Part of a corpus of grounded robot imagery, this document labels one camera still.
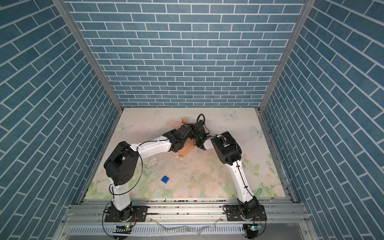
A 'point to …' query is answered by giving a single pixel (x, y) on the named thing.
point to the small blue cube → (165, 179)
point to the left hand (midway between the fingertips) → (171, 133)
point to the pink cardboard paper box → (189, 145)
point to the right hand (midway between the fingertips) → (180, 125)
